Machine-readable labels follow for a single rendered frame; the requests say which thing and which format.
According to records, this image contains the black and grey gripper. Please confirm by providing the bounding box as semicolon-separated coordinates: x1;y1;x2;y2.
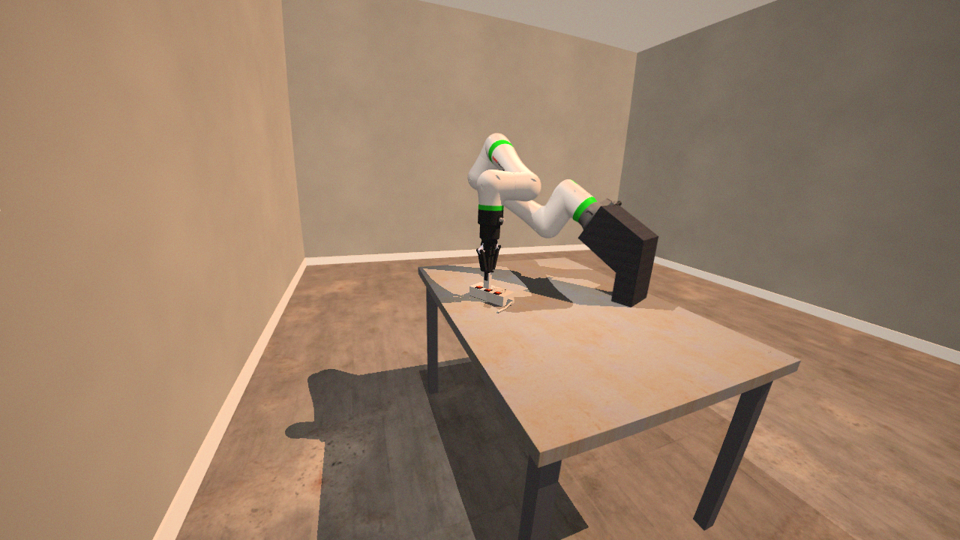
476;225;501;290

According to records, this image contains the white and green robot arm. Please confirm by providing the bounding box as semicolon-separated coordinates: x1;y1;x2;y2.
468;133;622;239

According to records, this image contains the cream power strip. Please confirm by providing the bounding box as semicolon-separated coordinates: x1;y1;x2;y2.
469;282;515;313

